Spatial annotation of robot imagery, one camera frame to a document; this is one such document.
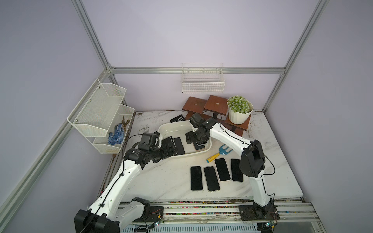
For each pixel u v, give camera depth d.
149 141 0.58
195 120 0.72
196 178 0.88
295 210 0.76
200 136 0.77
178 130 1.08
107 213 0.38
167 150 0.67
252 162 0.52
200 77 0.96
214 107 0.94
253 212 0.73
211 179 0.85
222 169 0.88
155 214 0.72
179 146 0.99
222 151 0.95
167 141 1.00
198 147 0.98
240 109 0.82
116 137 0.88
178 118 1.15
